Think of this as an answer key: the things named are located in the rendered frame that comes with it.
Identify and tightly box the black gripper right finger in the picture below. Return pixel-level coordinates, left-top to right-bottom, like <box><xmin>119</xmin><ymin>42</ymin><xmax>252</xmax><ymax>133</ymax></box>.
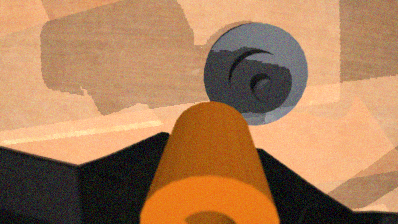
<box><xmin>256</xmin><ymin>147</ymin><xmax>398</xmax><ymax>224</ymax></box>

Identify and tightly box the orange cylindrical knob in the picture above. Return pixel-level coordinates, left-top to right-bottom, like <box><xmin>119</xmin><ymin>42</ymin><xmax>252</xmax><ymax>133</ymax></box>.
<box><xmin>140</xmin><ymin>101</ymin><xmax>280</xmax><ymax>224</ymax></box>

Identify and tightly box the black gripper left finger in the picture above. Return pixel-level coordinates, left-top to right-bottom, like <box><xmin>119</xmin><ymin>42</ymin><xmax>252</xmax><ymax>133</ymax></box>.
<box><xmin>0</xmin><ymin>131</ymin><xmax>170</xmax><ymax>224</ymax></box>

